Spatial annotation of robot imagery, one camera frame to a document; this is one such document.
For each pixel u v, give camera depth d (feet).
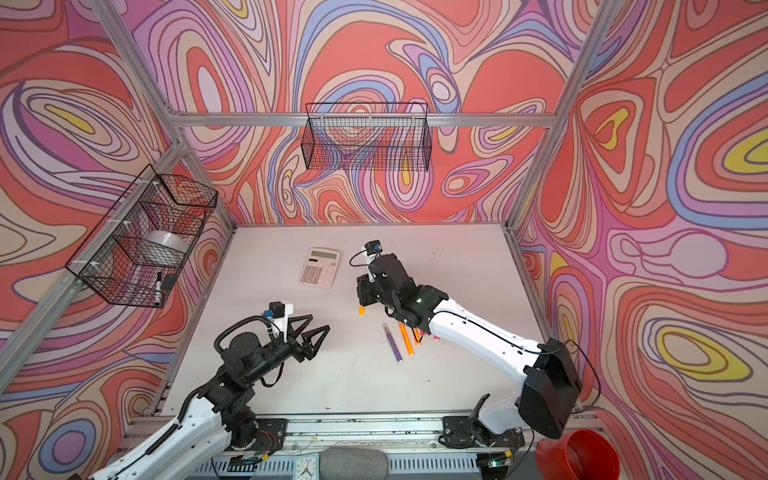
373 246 2.17
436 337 2.91
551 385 1.31
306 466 2.22
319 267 3.42
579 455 2.30
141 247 2.29
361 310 2.68
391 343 2.90
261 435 2.39
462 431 2.42
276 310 2.13
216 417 1.80
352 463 2.20
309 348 2.22
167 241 2.40
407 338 2.92
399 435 2.46
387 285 1.86
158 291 2.36
